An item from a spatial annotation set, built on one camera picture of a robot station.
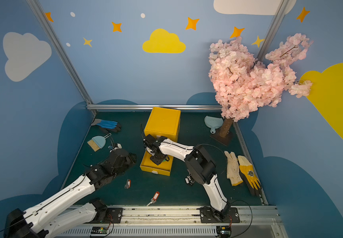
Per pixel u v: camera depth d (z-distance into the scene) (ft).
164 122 2.83
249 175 2.82
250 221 2.36
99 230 2.36
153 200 2.61
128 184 2.77
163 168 2.84
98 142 3.34
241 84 2.32
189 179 2.84
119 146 2.42
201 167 1.73
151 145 2.27
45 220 1.38
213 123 3.80
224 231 2.39
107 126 3.56
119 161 1.93
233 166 2.97
